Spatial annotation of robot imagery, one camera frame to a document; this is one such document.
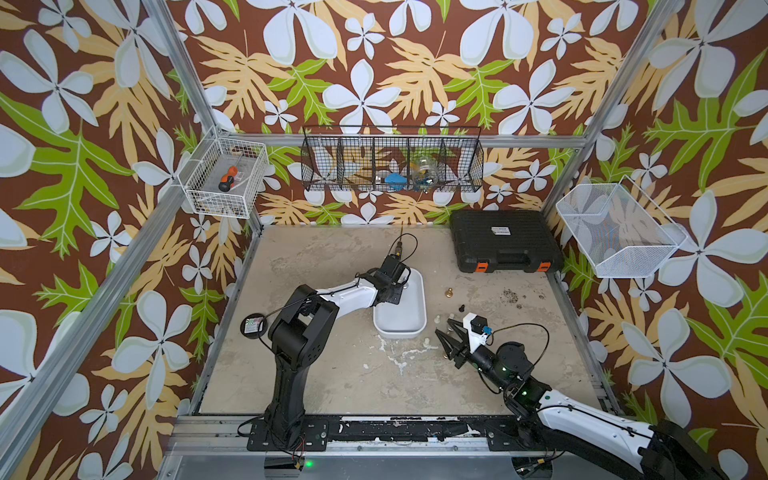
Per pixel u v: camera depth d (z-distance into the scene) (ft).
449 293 3.30
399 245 3.73
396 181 3.10
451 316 3.07
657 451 1.49
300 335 1.69
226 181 2.62
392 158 3.23
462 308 3.14
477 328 2.13
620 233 2.65
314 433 2.43
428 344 2.87
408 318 3.07
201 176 2.69
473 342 2.22
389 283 2.51
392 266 2.52
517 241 3.54
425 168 2.99
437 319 3.05
